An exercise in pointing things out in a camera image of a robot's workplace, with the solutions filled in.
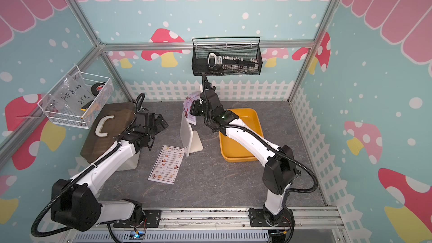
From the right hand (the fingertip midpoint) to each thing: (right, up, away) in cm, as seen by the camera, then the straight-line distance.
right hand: (190, 103), depth 77 cm
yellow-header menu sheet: (-15, -33, +14) cm, 39 cm away
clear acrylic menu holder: (-1, -17, +4) cm, 18 cm away
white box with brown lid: (-43, -10, +6) cm, 44 cm away
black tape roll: (-45, +7, +2) cm, 46 cm away
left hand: (-18, -11, +8) cm, 22 cm away
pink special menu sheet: (-2, +3, +6) cm, 7 cm away
